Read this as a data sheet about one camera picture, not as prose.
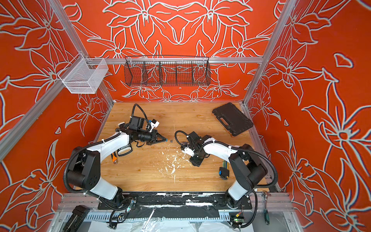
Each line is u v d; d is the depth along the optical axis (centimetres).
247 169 45
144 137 74
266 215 68
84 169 44
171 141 97
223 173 80
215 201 73
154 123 82
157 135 78
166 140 84
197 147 64
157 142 78
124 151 88
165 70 100
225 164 85
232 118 104
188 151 81
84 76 92
